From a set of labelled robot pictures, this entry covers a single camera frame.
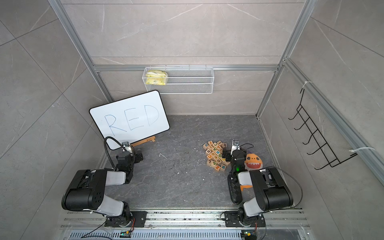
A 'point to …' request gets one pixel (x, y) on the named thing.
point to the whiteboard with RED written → (131, 120)
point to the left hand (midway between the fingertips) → (131, 149)
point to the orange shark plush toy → (252, 162)
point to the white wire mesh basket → (179, 80)
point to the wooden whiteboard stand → (152, 138)
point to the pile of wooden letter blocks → (214, 151)
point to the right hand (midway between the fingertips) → (234, 147)
